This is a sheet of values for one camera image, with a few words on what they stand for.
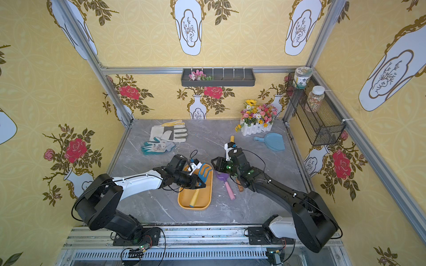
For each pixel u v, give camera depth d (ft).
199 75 2.88
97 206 1.45
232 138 3.59
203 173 2.79
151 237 2.38
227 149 2.52
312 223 1.34
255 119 3.30
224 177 3.00
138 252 2.35
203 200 2.74
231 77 3.04
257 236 2.39
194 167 2.67
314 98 2.36
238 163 2.09
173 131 3.72
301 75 2.77
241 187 2.03
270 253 2.35
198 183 2.65
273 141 3.61
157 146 3.49
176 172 2.31
